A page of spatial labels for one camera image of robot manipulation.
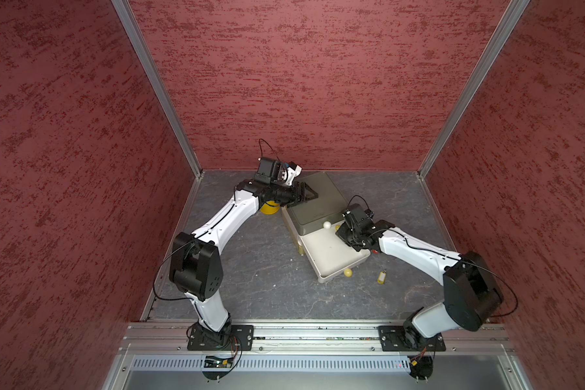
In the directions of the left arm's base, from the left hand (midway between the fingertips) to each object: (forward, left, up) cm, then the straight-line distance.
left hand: (310, 202), depth 81 cm
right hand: (-5, -11, -15) cm, 20 cm away
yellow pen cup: (+15, +17, -24) cm, 33 cm away
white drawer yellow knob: (-19, -13, -13) cm, 27 cm away
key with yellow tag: (-6, -9, -6) cm, 13 cm away
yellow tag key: (-17, -27, -23) cm, 39 cm away
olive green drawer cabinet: (-3, -1, -2) cm, 4 cm away
